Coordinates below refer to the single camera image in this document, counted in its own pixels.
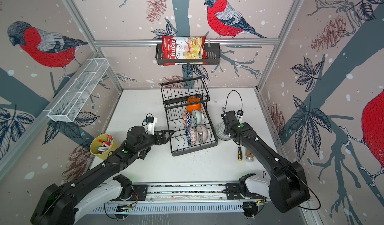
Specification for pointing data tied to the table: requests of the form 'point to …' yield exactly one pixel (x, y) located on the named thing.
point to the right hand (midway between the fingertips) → (231, 131)
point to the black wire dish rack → (184, 101)
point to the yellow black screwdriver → (239, 154)
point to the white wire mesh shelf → (67, 107)
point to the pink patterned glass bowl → (203, 134)
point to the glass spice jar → (249, 156)
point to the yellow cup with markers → (102, 146)
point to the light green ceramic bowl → (197, 116)
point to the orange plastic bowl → (190, 108)
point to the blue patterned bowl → (191, 136)
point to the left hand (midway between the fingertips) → (169, 132)
